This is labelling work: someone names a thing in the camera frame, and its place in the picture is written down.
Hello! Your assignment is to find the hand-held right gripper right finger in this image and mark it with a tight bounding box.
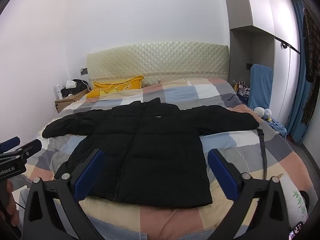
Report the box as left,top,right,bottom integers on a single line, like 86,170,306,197
207,148,300,240

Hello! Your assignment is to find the checked patchwork blanket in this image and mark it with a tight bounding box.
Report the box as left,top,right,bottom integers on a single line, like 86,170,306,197
19,77,315,240

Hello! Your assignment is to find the cream quilted headboard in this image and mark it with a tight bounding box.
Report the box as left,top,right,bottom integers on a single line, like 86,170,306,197
86,42,230,90

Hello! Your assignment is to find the person's left hand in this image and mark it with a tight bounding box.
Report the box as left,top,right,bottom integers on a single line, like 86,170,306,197
0,179,22,227

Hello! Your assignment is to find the group of cosmetic bottles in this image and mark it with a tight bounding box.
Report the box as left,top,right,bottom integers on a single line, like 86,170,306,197
232,80,250,98

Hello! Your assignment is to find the grey white wardrobe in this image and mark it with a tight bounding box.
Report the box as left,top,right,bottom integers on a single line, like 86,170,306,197
221,0,300,130

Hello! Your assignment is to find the black bag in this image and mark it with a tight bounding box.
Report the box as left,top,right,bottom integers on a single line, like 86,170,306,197
61,79,88,98

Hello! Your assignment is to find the blue crumpled cloth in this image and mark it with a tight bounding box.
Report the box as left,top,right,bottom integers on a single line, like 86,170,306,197
269,120,287,137

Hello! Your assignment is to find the yellow pillow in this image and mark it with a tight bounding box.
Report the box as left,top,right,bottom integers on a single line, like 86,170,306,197
86,74,145,98

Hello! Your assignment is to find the black strap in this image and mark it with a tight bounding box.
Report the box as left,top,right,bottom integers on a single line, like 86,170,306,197
257,128,268,180

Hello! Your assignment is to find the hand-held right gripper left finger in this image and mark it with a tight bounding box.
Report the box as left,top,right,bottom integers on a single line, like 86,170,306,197
19,149,105,240

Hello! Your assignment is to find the white plush toy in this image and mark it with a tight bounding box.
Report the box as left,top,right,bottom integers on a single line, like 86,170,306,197
252,106,265,118

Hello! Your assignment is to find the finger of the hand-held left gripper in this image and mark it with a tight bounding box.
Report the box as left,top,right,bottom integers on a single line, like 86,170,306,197
0,136,20,153
14,139,42,162

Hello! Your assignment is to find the black puffer jacket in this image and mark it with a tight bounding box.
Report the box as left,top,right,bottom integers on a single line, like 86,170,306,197
42,97,260,208

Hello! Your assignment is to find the white cloth with green print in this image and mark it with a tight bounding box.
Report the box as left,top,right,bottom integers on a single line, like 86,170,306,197
282,175,310,223

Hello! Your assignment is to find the blue curtain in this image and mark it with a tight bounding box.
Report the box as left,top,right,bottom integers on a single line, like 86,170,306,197
285,0,313,144

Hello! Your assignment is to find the blue towel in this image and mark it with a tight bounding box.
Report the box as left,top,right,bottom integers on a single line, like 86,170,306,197
247,64,273,114

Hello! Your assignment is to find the wooden nightstand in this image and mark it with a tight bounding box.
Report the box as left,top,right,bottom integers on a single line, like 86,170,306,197
54,89,89,113

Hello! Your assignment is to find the dark patterned hanging garment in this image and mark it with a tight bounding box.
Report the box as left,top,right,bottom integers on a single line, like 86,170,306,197
301,7,320,128

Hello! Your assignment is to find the black rail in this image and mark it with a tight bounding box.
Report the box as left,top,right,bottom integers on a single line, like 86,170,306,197
275,37,302,54

